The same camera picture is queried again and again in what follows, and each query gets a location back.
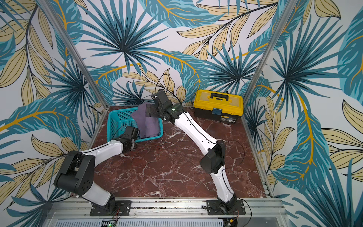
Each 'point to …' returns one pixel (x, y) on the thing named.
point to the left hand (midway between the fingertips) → (130, 138)
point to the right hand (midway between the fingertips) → (154, 109)
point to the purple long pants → (149, 126)
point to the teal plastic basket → (120, 122)
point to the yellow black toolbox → (223, 106)
